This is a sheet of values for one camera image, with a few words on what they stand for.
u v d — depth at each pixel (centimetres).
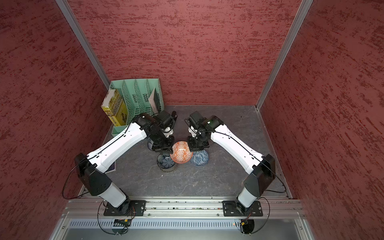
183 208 76
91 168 42
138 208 74
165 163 83
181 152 77
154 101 100
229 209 74
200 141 63
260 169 42
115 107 92
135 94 110
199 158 91
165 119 61
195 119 60
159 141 62
